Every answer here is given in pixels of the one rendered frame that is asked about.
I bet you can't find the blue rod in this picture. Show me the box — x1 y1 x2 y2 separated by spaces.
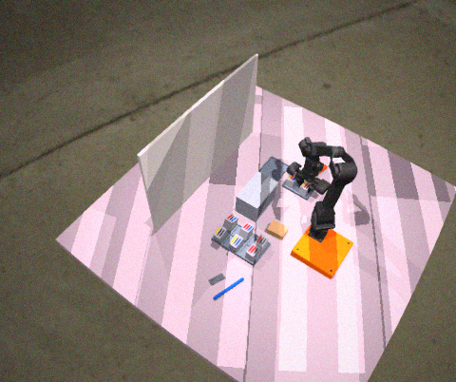
213 278 244 299

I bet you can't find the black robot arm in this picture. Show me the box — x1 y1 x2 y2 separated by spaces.
298 137 358 243

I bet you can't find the white rectangular box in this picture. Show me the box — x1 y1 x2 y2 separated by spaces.
236 171 278 222

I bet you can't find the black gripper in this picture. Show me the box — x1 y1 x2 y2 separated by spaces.
286 162 331 195

